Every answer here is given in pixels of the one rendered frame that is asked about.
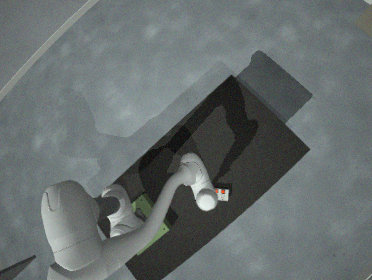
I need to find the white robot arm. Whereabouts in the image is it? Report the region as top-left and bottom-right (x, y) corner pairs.
(41, 152), (218, 280)

